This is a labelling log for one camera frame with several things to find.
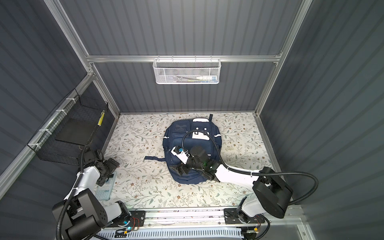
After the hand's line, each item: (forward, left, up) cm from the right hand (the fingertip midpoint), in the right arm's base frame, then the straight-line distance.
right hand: (175, 160), depth 78 cm
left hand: (-2, +40, -9) cm, 41 cm away
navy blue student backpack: (+18, +3, -2) cm, 18 cm away
